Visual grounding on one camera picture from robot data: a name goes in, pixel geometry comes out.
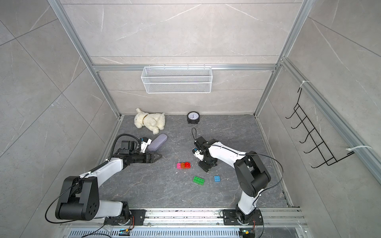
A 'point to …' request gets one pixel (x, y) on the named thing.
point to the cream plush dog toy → (154, 122)
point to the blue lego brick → (217, 178)
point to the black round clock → (193, 117)
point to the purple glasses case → (157, 142)
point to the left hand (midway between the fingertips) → (158, 154)
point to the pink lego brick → (178, 166)
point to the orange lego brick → (182, 165)
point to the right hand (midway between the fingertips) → (209, 165)
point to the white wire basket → (177, 80)
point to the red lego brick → (187, 165)
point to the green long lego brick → (199, 180)
